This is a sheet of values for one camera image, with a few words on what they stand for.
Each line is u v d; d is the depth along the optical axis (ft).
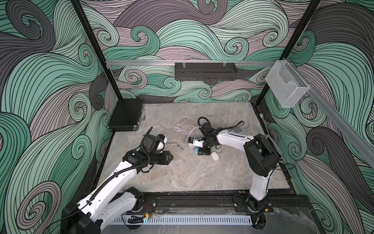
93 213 1.27
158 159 2.12
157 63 5.86
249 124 3.50
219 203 2.44
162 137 2.37
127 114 3.64
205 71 3.11
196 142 2.73
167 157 2.20
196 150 2.95
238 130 3.24
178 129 3.39
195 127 2.82
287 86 2.60
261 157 1.62
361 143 1.67
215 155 2.93
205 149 2.71
